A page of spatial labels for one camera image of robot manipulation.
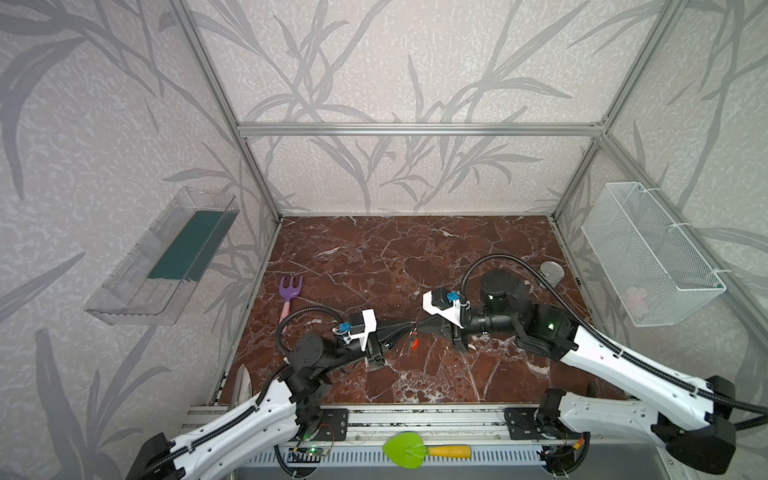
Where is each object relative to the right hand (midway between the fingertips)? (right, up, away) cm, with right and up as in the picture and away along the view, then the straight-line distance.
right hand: (418, 314), depth 61 cm
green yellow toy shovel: (-2, -34, +8) cm, 35 cm away
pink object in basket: (+54, 0, +10) cm, 55 cm away
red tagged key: (-1, -6, 0) cm, 6 cm away
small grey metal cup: (+46, +5, +35) cm, 58 cm away
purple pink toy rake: (-41, -2, +35) cm, 54 cm away
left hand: (-1, -1, -2) cm, 3 cm away
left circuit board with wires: (-24, -35, +9) cm, 44 cm away
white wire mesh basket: (+51, +9, +1) cm, 51 cm away
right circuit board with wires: (+36, -39, +12) cm, 54 cm away
